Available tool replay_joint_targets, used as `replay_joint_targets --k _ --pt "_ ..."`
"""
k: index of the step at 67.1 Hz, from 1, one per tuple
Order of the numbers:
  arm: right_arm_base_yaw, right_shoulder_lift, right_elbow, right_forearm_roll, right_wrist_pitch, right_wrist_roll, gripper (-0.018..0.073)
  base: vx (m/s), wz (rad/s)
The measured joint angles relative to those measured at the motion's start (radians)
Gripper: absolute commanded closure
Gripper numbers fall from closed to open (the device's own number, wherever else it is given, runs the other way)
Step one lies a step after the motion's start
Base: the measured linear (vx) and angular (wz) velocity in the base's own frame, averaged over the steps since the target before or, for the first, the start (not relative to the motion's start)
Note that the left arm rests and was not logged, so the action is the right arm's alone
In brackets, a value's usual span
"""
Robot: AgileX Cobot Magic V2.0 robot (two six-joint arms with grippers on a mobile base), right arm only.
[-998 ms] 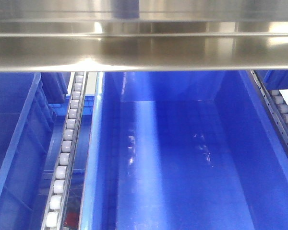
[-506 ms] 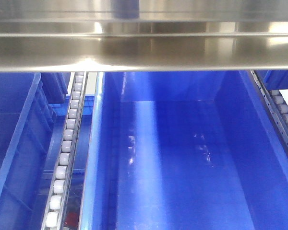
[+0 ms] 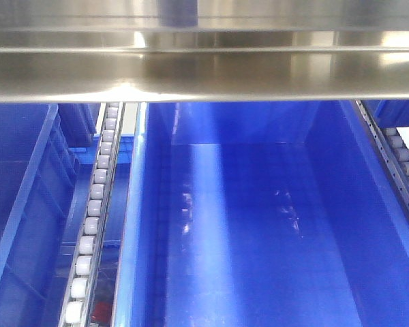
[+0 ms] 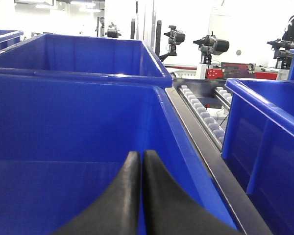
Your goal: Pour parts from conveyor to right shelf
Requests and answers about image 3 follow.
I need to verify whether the steel shelf rack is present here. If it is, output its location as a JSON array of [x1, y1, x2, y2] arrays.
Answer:
[[0, 0, 409, 327]]

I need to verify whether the large blue plastic bin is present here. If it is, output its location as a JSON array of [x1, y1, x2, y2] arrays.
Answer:
[[112, 100, 409, 327]]

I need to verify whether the small red object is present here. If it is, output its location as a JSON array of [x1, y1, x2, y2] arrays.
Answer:
[[91, 300, 114, 322]]

